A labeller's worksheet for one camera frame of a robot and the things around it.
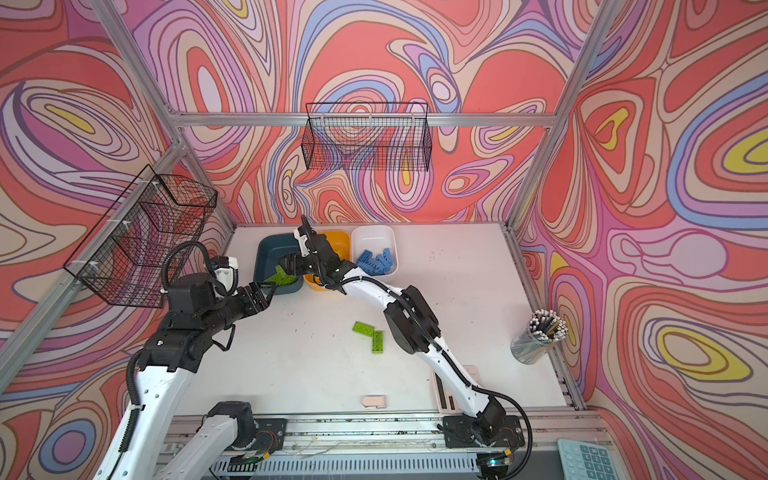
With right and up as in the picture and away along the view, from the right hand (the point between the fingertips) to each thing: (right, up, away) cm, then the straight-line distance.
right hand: (289, 263), depth 93 cm
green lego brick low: (+24, -20, -2) cm, 31 cm away
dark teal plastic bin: (-13, +5, +17) cm, 22 cm away
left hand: (+2, -5, -21) cm, 22 cm away
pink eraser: (+29, -36, -16) cm, 49 cm away
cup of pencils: (+71, -16, -18) cm, 75 cm away
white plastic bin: (+26, +9, +19) cm, 34 cm away
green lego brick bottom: (+28, -24, -3) cm, 37 cm away
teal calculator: (+78, -46, -24) cm, 93 cm away
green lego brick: (-6, -5, +8) cm, 11 cm away
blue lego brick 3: (+30, -1, +10) cm, 32 cm away
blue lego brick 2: (+32, +2, +14) cm, 34 cm away
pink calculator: (+47, -35, -16) cm, 61 cm away
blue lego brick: (+23, +2, +15) cm, 27 cm away
